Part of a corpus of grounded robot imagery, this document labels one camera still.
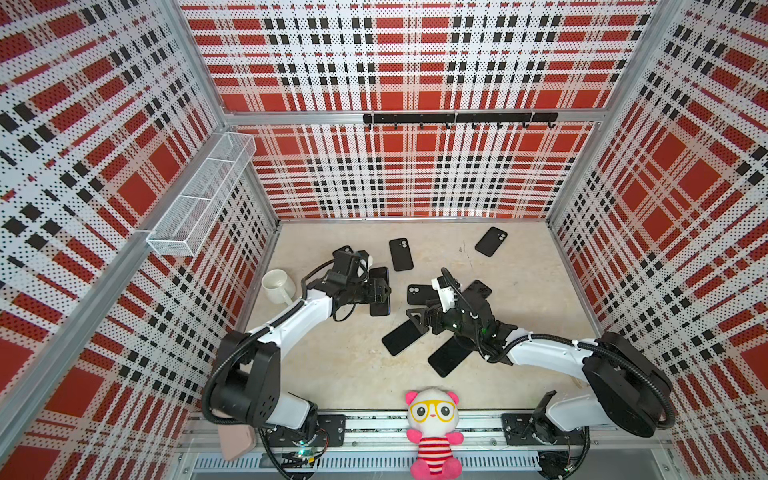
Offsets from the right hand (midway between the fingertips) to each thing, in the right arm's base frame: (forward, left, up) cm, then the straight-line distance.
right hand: (418, 310), depth 82 cm
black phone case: (+6, +18, +19) cm, 27 cm away
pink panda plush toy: (-25, -3, -4) cm, 25 cm away
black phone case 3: (+37, -30, -14) cm, 50 cm away
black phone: (+1, +11, -1) cm, 11 cm away
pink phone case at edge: (-29, +44, -9) cm, 54 cm away
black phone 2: (-4, +5, -9) cm, 11 cm away
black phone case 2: (+30, +5, -14) cm, 34 cm away
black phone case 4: (+13, -1, -13) cm, 19 cm away
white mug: (+11, +44, -5) cm, 45 cm away
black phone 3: (-8, -9, -15) cm, 19 cm away
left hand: (+6, +11, -2) cm, 12 cm away
